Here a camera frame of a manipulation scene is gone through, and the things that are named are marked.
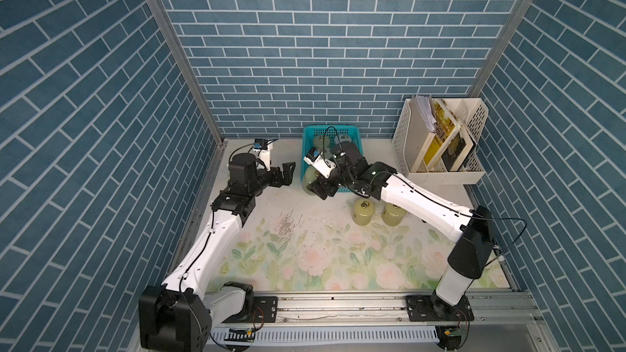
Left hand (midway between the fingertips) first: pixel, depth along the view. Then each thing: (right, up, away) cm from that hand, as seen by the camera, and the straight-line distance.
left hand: (289, 163), depth 78 cm
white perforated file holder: (+76, +21, +27) cm, 83 cm away
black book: (+66, +5, +23) cm, 70 cm away
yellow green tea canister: (+7, -4, -4) cm, 9 cm away
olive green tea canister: (+25, -17, +9) cm, 32 cm away
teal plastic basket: (+11, +12, +31) cm, 35 cm away
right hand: (+10, -4, 0) cm, 11 cm away
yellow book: (+59, +12, +15) cm, 62 cm away
